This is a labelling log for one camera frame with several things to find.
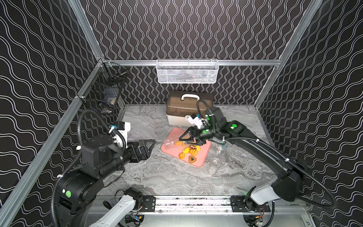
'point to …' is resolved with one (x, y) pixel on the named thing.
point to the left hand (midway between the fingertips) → (147, 139)
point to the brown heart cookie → (192, 159)
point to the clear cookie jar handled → (222, 147)
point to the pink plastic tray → (202, 155)
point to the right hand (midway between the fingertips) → (182, 140)
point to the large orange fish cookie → (194, 147)
